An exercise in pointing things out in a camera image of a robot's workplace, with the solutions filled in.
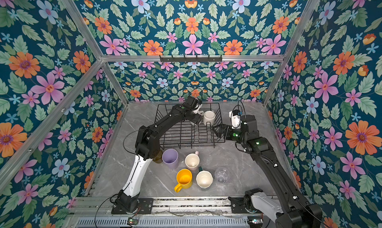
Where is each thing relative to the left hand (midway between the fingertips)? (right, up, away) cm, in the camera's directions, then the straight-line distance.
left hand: (197, 115), depth 101 cm
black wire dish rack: (-7, -12, +1) cm, 14 cm away
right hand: (+13, -6, -26) cm, 30 cm away
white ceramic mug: (0, +2, -8) cm, 9 cm away
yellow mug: (-7, -36, -19) cm, 41 cm away
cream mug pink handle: (-3, -28, -13) cm, 31 cm away
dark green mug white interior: (+4, -35, -21) cm, 41 cm away
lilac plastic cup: (-15, -25, -16) cm, 33 cm away
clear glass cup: (+14, -35, -17) cm, 41 cm away
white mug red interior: (+8, -2, -2) cm, 9 cm away
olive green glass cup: (-22, -24, -19) cm, 38 cm away
